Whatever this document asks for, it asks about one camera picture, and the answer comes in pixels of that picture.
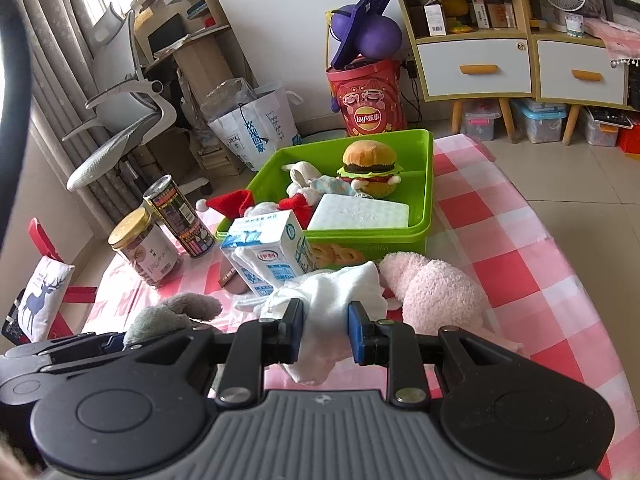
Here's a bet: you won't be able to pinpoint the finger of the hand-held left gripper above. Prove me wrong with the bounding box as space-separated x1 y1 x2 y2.
0 332 127 372

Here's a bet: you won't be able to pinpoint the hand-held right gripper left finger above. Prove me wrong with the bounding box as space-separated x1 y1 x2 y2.
127 299 306 406

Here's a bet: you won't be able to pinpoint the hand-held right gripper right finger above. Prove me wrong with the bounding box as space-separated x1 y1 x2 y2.
348 301 531 407

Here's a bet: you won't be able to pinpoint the white soft cloth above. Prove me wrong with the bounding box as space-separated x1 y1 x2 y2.
235 261 388 386

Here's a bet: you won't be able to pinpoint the grey-green towel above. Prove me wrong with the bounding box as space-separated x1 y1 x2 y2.
122 294 223 346

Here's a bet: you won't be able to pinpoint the pink fluffy plush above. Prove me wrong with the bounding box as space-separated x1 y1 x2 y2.
379 252 531 358

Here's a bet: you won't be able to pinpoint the white sponge block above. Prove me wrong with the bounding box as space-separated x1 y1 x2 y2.
306 193 411 231

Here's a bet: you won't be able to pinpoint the white santa bear plush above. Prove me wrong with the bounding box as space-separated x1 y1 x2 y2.
196 190 321 226

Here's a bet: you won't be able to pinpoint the bunny doll with blue dress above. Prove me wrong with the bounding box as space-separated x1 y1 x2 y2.
281 161 361 198

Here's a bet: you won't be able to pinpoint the green plastic bin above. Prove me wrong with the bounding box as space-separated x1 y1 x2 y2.
215 129 435 261

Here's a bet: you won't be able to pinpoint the burger plush toy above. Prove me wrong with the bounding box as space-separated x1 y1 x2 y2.
336 140 403 198

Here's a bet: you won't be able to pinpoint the white deer print pillow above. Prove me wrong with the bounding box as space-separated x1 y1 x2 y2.
2 255 76 343

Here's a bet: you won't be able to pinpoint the white blue milk carton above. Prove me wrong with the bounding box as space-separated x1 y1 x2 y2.
220 209 318 298

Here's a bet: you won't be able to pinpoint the red chair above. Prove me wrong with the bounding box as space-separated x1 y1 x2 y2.
0 217 98 341

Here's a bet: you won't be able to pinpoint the gold lid cookie jar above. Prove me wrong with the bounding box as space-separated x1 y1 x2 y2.
108 207 181 288

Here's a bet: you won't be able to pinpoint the red checked tablecloth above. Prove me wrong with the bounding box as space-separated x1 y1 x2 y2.
82 132 613 480

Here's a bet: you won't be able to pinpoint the tall black drink can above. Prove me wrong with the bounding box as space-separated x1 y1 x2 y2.
143 175 216 259

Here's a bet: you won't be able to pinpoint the white paper bag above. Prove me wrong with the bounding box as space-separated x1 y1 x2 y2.
207 82 301 171

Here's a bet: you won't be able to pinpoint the red printed bucket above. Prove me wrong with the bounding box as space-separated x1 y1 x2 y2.
326 58 407 137

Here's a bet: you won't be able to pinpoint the clear plastic bag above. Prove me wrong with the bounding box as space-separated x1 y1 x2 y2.
200 77 258 121

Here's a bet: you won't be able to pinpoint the clear storage box pink latch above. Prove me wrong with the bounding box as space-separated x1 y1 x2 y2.
460 99 502 141

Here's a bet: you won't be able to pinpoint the clear storage box blue lid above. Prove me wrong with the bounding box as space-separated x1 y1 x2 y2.
510 99 568 143

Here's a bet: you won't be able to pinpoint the tall wooden shelf cabinet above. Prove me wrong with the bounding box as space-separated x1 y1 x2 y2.
384 0 538 143

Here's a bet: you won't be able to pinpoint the wooden desk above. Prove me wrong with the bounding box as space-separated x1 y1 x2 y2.
132 0 251 126

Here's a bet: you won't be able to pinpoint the purple bounce ball toy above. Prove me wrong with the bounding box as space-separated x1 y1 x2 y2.
327 0 403 71

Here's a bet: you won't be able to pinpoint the grey office chair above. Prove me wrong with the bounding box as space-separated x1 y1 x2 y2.
62 2 211 196

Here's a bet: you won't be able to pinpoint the clear storage box dark contents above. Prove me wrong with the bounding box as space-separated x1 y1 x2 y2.
580 106 633 147

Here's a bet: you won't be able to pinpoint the grey curtain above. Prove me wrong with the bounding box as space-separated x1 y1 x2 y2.
10 0 151 226

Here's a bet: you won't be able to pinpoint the low wooden drawer cabinet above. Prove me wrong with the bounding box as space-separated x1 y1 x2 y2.
530 32 631 146

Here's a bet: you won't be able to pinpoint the pink lace cloth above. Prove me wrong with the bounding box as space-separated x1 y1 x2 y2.
582 17 640 66

